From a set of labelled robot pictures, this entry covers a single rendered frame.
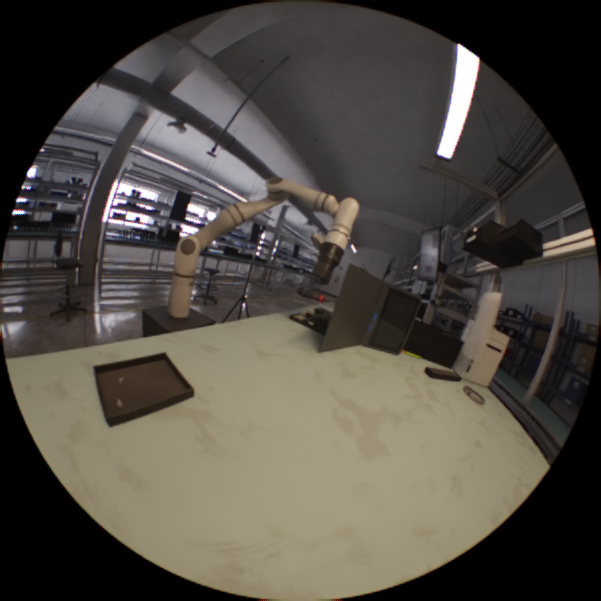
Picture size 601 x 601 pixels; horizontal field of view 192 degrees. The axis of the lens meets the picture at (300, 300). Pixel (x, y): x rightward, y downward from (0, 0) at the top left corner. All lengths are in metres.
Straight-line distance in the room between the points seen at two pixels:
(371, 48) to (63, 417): 2.91
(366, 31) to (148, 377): 2.83
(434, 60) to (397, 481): 2.87
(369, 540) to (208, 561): 0.12
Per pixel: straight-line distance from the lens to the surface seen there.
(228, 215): 0.71
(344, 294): 0.39
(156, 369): 0.26
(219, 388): 0.24
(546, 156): 1.01
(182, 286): 0.72
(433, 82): 2.86
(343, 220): 0.61
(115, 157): 4.25
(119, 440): 0.20
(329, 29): 2.76
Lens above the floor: 1.17
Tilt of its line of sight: 10 degrees down
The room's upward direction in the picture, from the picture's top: 18 degrees clockwise
